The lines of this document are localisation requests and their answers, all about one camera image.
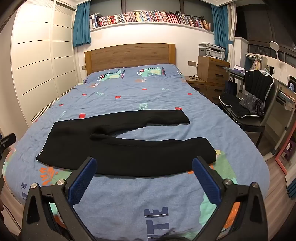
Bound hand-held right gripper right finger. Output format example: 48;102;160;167
191;156;269;241

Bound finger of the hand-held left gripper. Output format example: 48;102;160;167
0;133;17;160

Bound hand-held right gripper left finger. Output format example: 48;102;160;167
20;157;97;241

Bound black pants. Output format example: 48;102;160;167
36;109;217;177

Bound cream wardrobe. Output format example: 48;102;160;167
10;0;78;127

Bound pink stool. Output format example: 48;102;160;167
275;141;296;181

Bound grey cloth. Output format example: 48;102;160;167
239;94;265;116

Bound wooden nightstand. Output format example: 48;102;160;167
185;76;226;105

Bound blue printed bed sheet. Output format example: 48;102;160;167
2;63;270;241

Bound dark blue shopping bag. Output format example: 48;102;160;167
225;76;238;96

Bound black desk chair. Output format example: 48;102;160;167
218;70;278;146

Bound brown cardboard box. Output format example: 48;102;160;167
197;56;230;82

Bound wooden headboard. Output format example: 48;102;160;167
84;43;176;76

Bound teal curtain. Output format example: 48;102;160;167
211;5;232;62
73;2;92;47

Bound white cabinet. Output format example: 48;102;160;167
234;37;249;70

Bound white desk lamp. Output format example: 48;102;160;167
269;41;284;69

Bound white sheer curtain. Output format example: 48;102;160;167
227;3;237;67

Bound dark bookcase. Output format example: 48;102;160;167
236;5;296;63

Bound row of books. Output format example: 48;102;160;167
89;10;212;32

